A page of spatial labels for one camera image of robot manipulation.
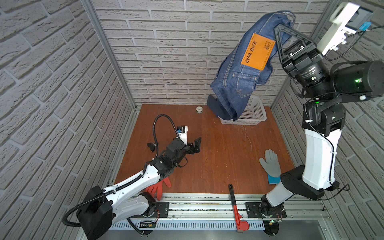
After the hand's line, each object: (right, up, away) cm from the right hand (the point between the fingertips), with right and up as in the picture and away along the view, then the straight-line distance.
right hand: (280, 25), depth 29 cm
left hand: (-18, -27, +47) cm, 57 cm away
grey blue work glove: (+29, -47, +60) cm, 82 cm away
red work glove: (-39, -56, +50) cm, 85 cm away
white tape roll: (-16, -10, +88) cm, 89 cm away
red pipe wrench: (+4, -69, +39) cm, 79 cm away
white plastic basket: (+28, -13, +86) cm, 91 cm away
